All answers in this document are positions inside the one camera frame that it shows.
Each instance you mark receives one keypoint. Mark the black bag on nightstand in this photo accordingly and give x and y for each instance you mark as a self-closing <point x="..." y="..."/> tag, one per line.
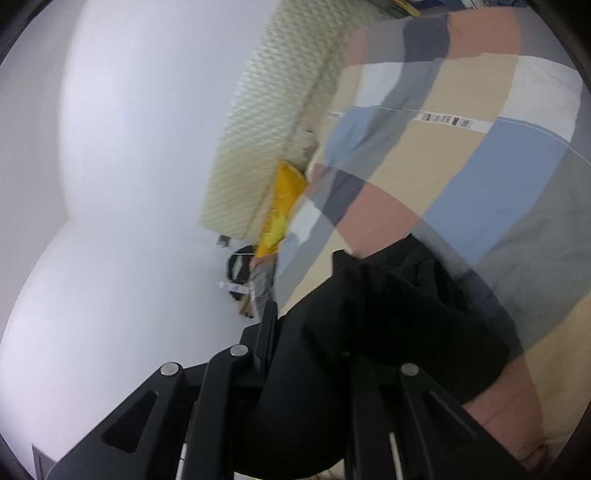
<point x="238" y="265"/>

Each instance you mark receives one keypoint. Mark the cream quilted headboard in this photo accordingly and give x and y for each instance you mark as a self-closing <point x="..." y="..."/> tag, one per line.
<point x="279" y="102"/>

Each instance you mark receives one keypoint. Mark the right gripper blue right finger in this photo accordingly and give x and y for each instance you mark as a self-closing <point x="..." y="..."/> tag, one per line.
<point x="416" y="430"/>

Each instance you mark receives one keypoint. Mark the grey wall socket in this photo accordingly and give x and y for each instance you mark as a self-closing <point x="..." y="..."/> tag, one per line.
<point x="223" y="241"/>

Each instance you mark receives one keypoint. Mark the white spray bottle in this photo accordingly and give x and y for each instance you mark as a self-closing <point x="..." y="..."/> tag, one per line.
<point x="234" y="288"/>

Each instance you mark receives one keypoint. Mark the wooden nightstand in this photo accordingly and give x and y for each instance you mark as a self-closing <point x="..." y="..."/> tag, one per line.
<point x="245" y="306"/>

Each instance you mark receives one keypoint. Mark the yellow pillow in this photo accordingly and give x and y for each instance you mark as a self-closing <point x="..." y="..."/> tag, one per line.
<point x="288" y="186"/>

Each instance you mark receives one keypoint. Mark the patchwork plaid quilt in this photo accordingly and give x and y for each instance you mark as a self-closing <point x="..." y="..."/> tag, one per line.
<point x="469" y="130"/>

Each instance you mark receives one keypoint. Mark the black puffer jacket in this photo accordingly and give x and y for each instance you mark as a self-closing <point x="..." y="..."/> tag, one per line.
<point x="357" y="329"/>

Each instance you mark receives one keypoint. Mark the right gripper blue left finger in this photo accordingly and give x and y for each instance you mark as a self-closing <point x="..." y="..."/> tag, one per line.
<point x="177" y="423"/>

